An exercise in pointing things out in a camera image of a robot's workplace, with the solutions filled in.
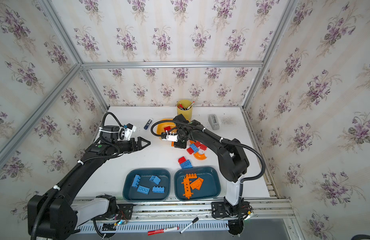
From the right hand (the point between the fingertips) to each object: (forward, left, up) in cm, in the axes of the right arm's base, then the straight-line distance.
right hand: (176, 142), depth 89 cm
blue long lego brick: (+1, -11, -8) cm, 14 cm away
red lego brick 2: (-8, -3, -7) cm, 11 cm away
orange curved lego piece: (-5, -15, -9) cm, 18 cm away
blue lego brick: (-24, +18, -9) cm, 32 cm away
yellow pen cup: (+30, -6, +1) cm, 30 cm away
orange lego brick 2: (-23, -11, -7) cm, 26 cm away
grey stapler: (+21, -27, -6) cm, 35 cm away
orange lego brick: (-18, -8, -7) cm, 21 cm away
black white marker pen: (-41, -6, -10) cm, 42 cm away
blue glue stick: (+19, +23, -7) cm, 31 cm away
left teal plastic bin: (-26, +24, -9) cm, 37 cm away
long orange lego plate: (-21, -6, -8) cm, 23 cm away
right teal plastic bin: (-24, -19, -9) cm, 32 cm away
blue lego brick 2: (-20, +22, -7) cm, 30 cm away
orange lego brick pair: (-2, +2, +2) cm, 4 cm away
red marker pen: (-43, +11, -9) cm, 45 cm away
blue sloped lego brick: (-20, +11, -6) cm, 24 cm away
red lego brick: (+16, +7, -6) cm, 18 cm away
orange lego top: (+4, -10, -7) cm, 13 cm away
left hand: (-6, +16, +9) cm, 19 cm away
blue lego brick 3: (-25, +9, -7) cm, 28 cm away
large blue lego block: (-11, -6, -9) cm, 15 cm away
